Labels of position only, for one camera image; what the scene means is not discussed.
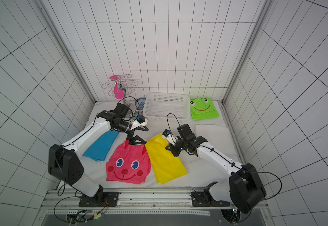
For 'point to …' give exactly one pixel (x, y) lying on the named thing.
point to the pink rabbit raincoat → (129, 164)
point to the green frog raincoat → (202, 108)
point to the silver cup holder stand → (122, 85)
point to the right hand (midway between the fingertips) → (163, 147)
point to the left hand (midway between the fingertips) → (143, 137)
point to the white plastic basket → (167, 107)
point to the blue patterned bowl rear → (139, 103)
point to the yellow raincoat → (166, 166)
